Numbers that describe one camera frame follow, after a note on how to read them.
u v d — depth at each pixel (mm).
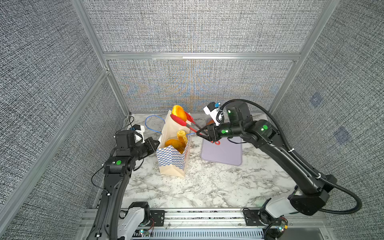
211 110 560
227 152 965
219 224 740
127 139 516
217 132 551
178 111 664
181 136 917
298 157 409
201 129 593
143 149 608
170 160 784
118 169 462
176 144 909
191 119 666
